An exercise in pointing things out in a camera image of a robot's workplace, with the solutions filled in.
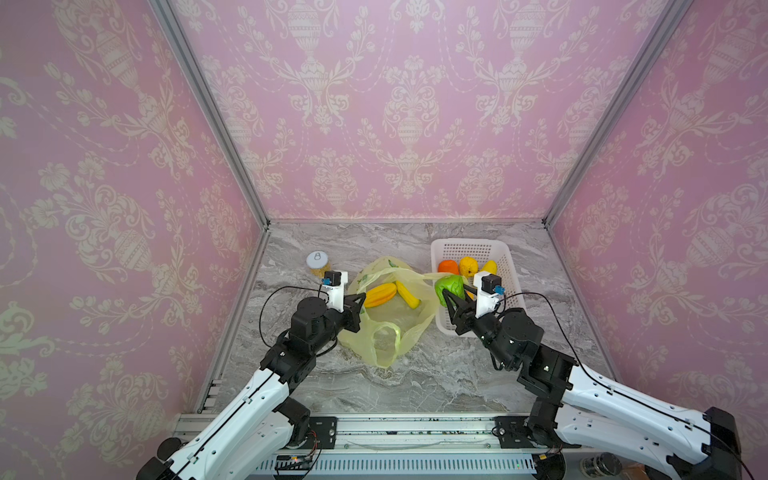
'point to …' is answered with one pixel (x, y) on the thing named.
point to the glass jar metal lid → (603, 464)
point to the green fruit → (451, 282)
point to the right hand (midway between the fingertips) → (454, 289)
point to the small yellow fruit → (412, 300)
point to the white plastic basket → (478, 263)
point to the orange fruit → (448, 266)
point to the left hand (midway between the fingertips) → (367, 298)
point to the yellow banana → (380, 294)
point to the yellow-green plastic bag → (411, 321)
